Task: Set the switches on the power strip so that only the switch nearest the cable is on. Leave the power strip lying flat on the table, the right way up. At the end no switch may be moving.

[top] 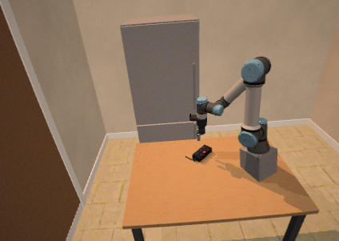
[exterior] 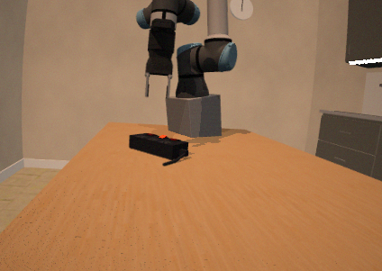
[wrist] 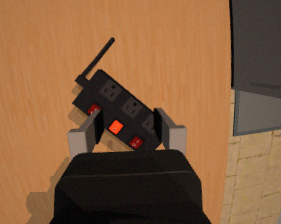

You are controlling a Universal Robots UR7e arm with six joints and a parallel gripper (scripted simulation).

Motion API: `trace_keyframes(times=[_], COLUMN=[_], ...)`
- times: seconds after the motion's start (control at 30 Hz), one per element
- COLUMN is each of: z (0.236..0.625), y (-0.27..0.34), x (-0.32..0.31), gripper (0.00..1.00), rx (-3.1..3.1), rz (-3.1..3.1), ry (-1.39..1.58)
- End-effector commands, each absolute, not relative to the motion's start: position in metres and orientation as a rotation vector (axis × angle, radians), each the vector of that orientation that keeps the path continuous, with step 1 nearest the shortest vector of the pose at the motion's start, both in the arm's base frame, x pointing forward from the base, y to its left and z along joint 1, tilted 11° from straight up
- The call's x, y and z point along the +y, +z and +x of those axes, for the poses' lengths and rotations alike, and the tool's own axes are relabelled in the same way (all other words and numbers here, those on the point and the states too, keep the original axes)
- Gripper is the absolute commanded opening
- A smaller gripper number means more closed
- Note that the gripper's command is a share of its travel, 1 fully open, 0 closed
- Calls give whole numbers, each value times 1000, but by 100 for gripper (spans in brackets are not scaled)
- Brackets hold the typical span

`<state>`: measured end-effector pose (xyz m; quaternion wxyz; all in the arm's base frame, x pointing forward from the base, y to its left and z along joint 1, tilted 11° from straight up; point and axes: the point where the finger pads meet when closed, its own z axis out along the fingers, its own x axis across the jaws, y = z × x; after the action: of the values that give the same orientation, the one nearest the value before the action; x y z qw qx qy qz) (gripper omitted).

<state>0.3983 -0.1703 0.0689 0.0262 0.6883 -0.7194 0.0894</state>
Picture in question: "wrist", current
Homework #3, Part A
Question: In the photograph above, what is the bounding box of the black power strip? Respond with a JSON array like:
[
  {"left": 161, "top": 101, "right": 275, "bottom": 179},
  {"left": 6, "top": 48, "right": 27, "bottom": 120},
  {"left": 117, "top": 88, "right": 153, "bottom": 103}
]
[{"left": 72, "top": 37, "right": 162, "bottom": 151}]

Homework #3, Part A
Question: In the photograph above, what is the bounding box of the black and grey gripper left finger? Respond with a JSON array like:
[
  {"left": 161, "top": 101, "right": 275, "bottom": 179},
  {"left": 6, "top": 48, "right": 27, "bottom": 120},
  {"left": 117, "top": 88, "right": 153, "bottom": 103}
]
[{"left": 67, "top": 110, "right": 104, "bottom": 160}]

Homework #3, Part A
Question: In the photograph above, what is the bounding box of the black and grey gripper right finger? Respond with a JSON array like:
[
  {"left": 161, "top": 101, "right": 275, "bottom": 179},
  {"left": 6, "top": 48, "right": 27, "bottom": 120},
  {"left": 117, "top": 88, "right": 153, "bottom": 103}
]
[{"left": 154, "top": 108, "right": 187, "bottom": 156}]

